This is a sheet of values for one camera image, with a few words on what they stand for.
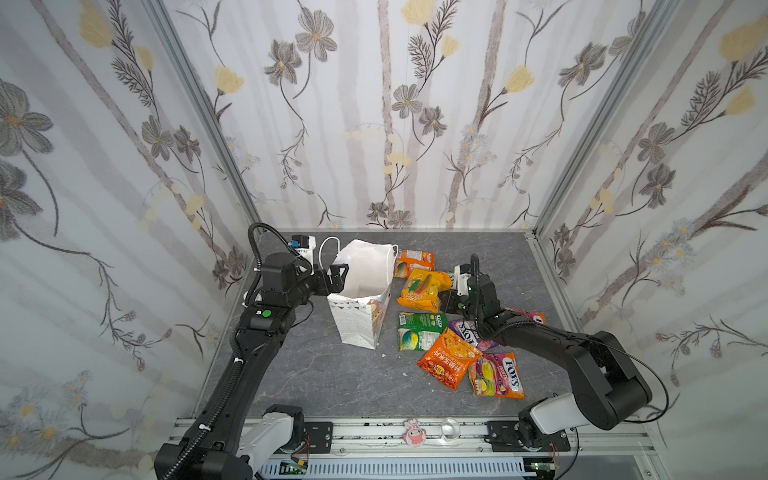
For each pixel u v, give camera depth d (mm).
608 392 440
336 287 674
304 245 640
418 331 903
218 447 381
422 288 951
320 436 733
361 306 717
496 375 819
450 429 765
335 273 672
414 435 718
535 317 930
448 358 854
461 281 818
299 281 625
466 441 746
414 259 1084
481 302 698
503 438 733
